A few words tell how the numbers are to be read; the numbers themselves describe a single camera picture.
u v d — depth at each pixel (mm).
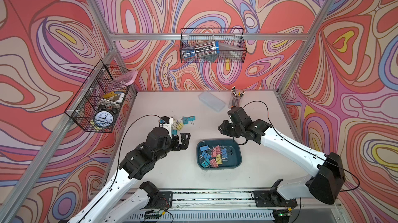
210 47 784
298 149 460
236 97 976
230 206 727
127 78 860
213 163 824
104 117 676
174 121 990
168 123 622
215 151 867
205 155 861
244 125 585
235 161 848
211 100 1138
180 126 988
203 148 875
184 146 613
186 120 1038
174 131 967
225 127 690
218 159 842
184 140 616
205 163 827
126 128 1030
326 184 391
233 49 820
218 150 879
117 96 745
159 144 504
